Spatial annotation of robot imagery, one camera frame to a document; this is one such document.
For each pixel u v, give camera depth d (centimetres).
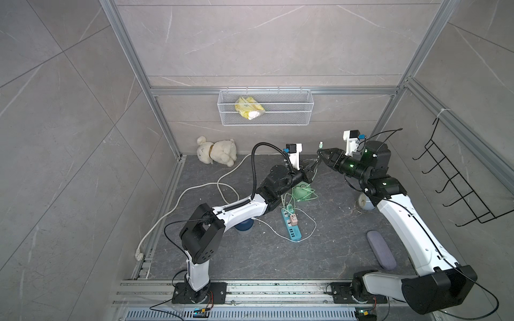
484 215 58
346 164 61
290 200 95
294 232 86
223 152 108
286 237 85
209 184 107
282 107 100
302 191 90
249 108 85
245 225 82
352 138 63
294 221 85
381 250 80
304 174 65
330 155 64
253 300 73
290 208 88
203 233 47
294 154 65
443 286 37
